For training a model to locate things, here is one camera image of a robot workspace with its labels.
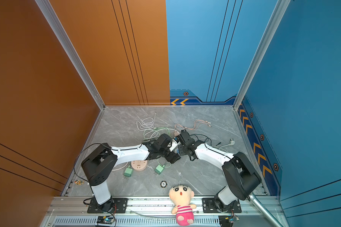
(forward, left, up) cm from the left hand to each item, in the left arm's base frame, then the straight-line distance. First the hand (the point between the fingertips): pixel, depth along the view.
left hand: (177, 151), depth 89 cm
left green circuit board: (-35, +35, -5) cm, 50 cm away
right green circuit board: (-35, -25, -4) cm, 43 cm away
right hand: (+2, -4, 0) cm, 5 cm away
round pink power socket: (-9, +23, -1) cm, 25 cm away
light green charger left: (-12, +30, -2) cm, 32 cm away
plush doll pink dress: (-26, -2, +4) cm, 26 cm away
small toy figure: (-18, +57, -4) cm, 60 cm away
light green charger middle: (-11, +11, -1) cm, 16 cm away
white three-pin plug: (+9, -37, -3) cm, 39 cm away
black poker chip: (-18, +8, -4) cm, 20 cm away
